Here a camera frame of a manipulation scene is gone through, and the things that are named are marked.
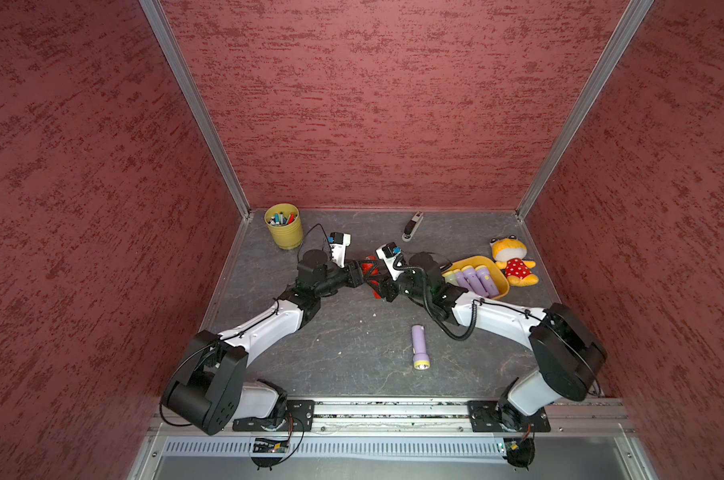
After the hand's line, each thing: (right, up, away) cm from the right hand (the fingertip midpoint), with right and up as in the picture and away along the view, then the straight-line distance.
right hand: (369, 280), depth 83 cm
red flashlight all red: (-1, +4, -3) cm, 5 cm away
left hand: (+1, +4, -2) cm, 4 cm away
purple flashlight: (+39, -2, +15) cm, 42 cm away
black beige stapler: (+16, +17, +28) cm, 37 cm away
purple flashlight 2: (+35, -2, +14) cm, 38 cm away
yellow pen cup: (-30, +12, +23) cm, 40 cm away
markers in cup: (-32, +18, +21) cm, 43 cm away
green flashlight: (+27, -1, +13) cm, 30 cm away
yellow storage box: (+43, -1, +13) cm, 45 cm away
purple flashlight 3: (+31, -2, +14) cm, 34 cm away
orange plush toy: (+48, +6, +18) cm, 52 cm away
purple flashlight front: (+14, -22, -2) cm, 26 cm away
